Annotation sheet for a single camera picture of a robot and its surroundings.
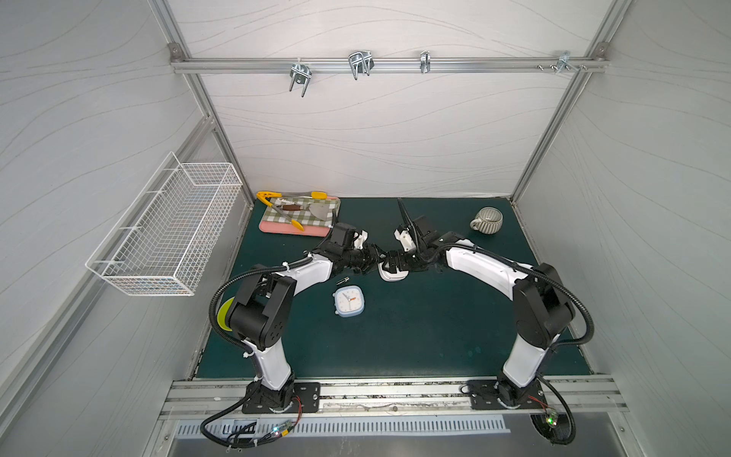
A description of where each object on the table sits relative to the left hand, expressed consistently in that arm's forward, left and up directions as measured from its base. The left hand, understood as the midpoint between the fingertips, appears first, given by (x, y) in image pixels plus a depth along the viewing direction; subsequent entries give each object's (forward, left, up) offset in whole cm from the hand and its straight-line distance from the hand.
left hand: (390, 261), depth 88 cm
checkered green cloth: (+28, +34, -11) cm, 45 cm away
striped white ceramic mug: (+22, -37, -5) cm, 44 cm away
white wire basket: (-8, +57, +19) cm, 61 cm away
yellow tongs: (+37, +52, -8) cm, 64 cm away
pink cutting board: (+22, +40, -11) cm, 47 cm away
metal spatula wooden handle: (+31, +28, -10) cm, 43 cm away
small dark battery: (-2, +16, -10) cm, 19 cm away
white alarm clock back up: (-5, 0, -2) cm, 5 cm away
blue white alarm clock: (-10, +13, -9) cm, 18 cm away
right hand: (0, -1, -2) cm, 2 cm away
